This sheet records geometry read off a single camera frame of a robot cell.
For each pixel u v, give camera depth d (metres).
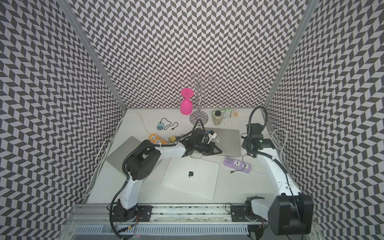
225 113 1.08
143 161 0.54
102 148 0.89
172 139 0.99
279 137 1.03
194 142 0.75
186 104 0.89
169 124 1.05
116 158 0.89
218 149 0.86
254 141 0.56
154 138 0.98
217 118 1.04
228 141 1.08
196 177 0.83
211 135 0.86
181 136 0.97
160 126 1.07
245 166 0.86
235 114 1.11
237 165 0.87
